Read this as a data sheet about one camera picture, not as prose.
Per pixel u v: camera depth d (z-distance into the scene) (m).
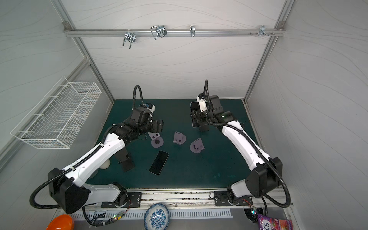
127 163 0.83
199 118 0.69
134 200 0.74
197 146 0.88
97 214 0.72
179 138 0.93
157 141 0.96
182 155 0.92
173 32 0.78
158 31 0.77
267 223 0.65
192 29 0.73
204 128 1.07
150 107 0.69
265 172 0.40
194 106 0.77
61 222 0.66
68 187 0.38
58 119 0.69
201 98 0.69
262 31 0.76
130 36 0.78
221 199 0.73
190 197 0.76
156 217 0.69
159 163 0.93
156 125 0.69
